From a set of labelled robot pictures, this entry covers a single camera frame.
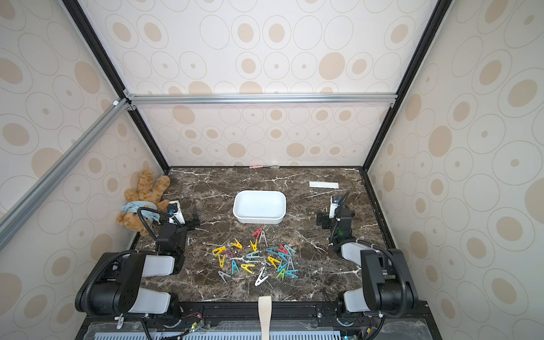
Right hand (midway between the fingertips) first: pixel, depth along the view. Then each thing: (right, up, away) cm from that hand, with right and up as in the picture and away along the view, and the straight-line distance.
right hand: (340, 210), depth 92 cm
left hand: (-64, +3, -6) cm, 65 cm away
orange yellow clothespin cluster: (-29, -20, -7) cm, 36 cm away
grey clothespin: (-34, -11, 0) cm, 36 cm away
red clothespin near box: (-36, -10, +2) cm, 38 cm away
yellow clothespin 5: (-50, -20, -7) cm, 55 cm away
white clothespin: (-34, -25, -11) cm, 43 cm away
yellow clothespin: (-40, -21, -8) cm, 46 cm away
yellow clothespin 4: (-52, -17, -4) cm, 55 cm away
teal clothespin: (-45, -21, -8) cm, 50 cm away
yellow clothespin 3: (-37, -15, -3) cm, 40 cm away
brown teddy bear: (-88, +7, +7) cm, 89 cm away
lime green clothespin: (-26, -24, -9) cm, 37 cm away
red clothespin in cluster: (-25, -16, -4) cm, 30 cm away
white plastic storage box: (-36, +1, +10) cm, 38 cm away
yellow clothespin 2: (-45, -14, -2) cm, 47 cm away
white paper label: (-2, +11, +21) cm, 24 cm away
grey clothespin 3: (-23, -20, -7) cm, 31 cm away
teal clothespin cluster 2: (-26, -22, -9) cm, 35 cm away
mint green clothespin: (-37, -18, -5) cm, 42 cm away
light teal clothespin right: (-23, -16, -4) cm, 28 cm away
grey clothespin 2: (-49, -24, -10) cm, 55 cm away
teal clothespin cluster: (-25, -18, -5) cm, 32 cm away
